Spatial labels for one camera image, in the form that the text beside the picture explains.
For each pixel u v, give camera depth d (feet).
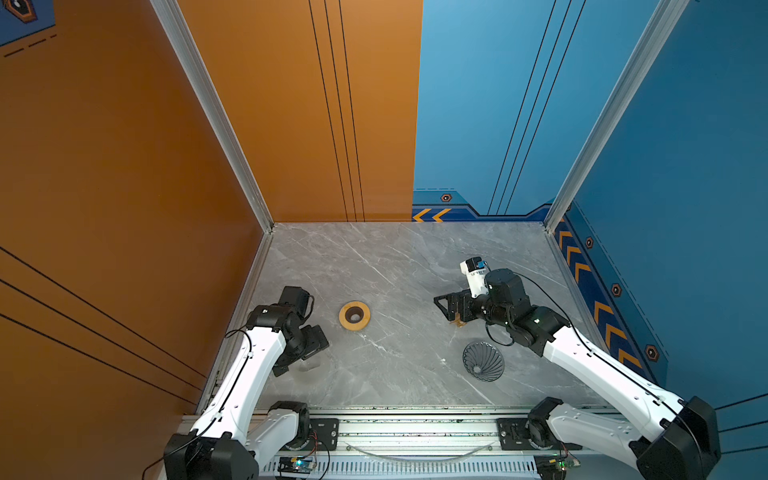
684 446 1.23
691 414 1.30
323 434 2.42
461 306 2.20
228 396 1.40
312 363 2.77
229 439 1.28
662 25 2.33
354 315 3.08
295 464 2.33
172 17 2.28
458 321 2.24
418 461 2.33
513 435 2.38
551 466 2.31
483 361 2.69
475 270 2.21
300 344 2.12
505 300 1.87
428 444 2.40
